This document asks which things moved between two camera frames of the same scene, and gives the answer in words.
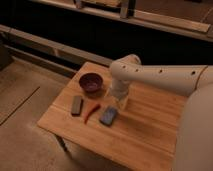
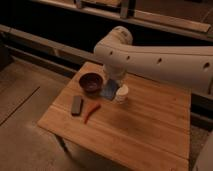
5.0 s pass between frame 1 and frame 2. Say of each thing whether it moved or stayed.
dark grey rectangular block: stayed
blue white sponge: moved
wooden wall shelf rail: stayed
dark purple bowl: stayed
